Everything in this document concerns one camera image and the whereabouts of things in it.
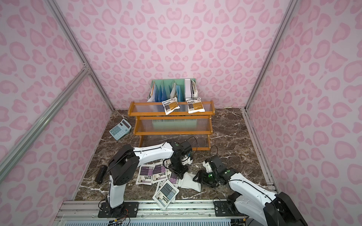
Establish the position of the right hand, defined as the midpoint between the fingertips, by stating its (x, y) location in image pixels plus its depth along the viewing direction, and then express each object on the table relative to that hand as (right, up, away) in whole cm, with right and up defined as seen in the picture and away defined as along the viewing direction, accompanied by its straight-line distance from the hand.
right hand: (197, 180), depth 81 cm
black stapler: (-57, +2, +3) cm, 57 cm away
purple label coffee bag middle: (-22, +3, +4) cm, 23 cm away
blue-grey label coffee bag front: (-17, -5, -4) cm, 18 cm away
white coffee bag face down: (-6, 0, +1) cm, 6 cm away
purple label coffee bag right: (-13, +1, +1) cm, 13 cm away
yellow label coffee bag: (-1, +43, -1) cm, 43 cm away
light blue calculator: (-54, +28, +23) cm, 65 cm away
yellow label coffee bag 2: (-15, +43, -2) cm, 46 cm away
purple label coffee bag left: (-30, +3, +1) cm, 30 cm away
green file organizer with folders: (-23, +58, +28) cm, 68 cm away
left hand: (-8, +2, +1) cm, 8 cm away
